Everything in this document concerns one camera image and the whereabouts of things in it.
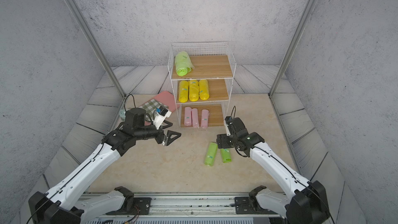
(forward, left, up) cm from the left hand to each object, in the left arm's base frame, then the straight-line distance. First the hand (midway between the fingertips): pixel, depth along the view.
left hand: (177, 130), depth 71 cm
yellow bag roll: (+23, -2, +3) cm, 23 cm away
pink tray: (+45, +15, -24) cm, 53 cm away
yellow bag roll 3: (+24, -13, +3) cm, 27 cm away
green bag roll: (-2, -16, -22) cm, 27 cm away
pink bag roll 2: (+24, -7, -21) cm, 32 cm away
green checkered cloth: (+35, +25, -23) cm, 49 cm away
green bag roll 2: (-2, -24, -23) cm, 33 cm away
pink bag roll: (+24, -2, -20) cm, 31 cm away
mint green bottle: (+22, +38, -15) cm, 46 cm away
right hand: (+1, -23, -11) cm, 26 cm away
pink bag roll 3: (+22, -13, -21) cm, 33 cm away
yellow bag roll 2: (+23, -7, +3) cm, 25 cm away
